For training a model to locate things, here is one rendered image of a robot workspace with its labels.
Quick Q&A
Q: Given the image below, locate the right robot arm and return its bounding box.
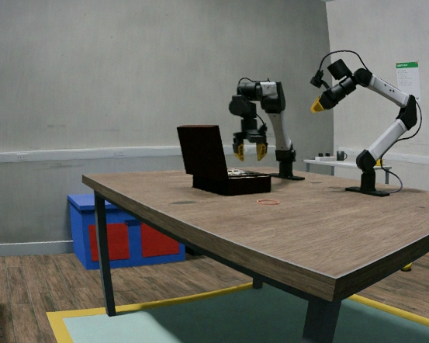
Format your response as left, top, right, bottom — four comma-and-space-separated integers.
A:
228, 81, 305, 181

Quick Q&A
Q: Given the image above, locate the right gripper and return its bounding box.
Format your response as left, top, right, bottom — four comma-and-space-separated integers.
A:
232, 119, 268, 161

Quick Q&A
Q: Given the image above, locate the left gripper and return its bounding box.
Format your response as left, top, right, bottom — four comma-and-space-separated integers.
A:
311, 84, 346, 113

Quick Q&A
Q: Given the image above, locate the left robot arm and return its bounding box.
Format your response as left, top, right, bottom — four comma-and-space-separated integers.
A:
310, 59, 417, 197

